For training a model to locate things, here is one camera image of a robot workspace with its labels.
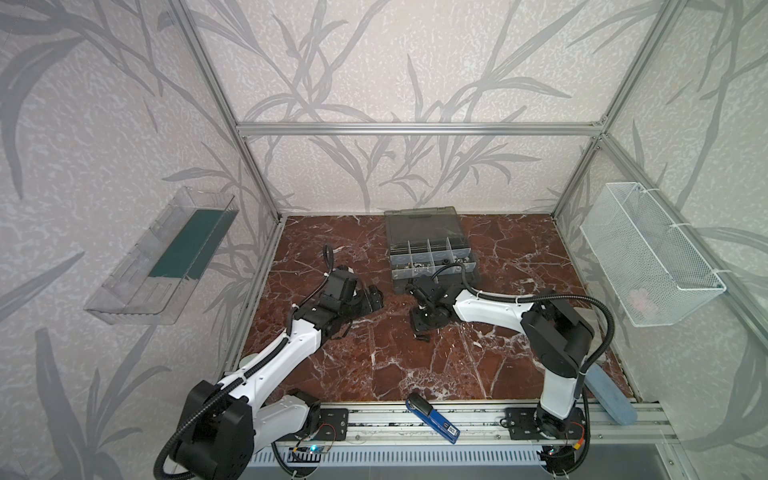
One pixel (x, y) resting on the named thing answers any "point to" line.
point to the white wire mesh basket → (658, 276)
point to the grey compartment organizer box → (424, 241)
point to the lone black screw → (423, 337)
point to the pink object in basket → (638, 298)
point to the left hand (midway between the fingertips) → (376, 291)
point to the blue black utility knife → (432, 417)
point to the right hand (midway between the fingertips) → (416, 314)
